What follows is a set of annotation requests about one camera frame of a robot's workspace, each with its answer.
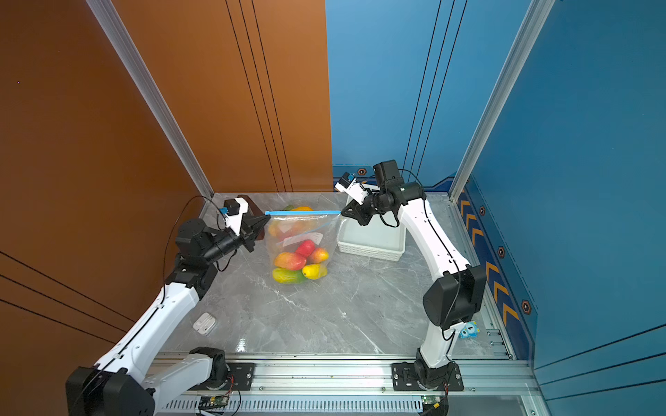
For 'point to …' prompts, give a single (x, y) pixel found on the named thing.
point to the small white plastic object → (205, 323)
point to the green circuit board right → (432, 399)
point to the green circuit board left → (214, 400)
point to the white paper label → (314, 237)
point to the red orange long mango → (290, 261)
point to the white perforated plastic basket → (376, 238)
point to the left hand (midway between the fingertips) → (267, 213)
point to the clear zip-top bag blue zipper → (284, 224)
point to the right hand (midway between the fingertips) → (348, 209)
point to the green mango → (289, 276)
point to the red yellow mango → (305, 248)
